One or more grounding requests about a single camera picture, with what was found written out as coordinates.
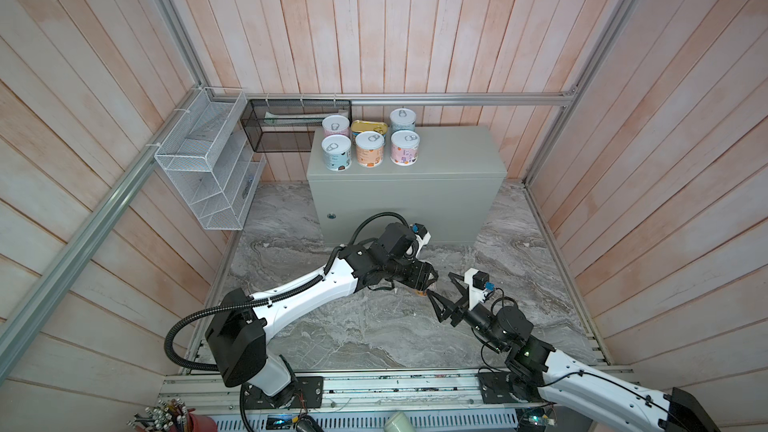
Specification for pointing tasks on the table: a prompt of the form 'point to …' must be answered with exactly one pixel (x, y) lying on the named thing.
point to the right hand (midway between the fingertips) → (439, 283)
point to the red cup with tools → (172, 416)
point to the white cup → (399, 423)
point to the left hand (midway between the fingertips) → (426, 280)
